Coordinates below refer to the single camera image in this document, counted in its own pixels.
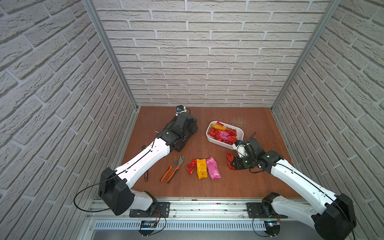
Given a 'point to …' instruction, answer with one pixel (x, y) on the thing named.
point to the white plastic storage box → (240, 135)
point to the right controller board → (272, 227)
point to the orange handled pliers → (181, 158)
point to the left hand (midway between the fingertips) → (195, 119)
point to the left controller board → (147, 227)
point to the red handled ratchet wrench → (146, 172)
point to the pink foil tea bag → (213, 168)
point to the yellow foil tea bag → (201, 168)
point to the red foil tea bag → (191, 166)
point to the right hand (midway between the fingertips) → (233, 163)
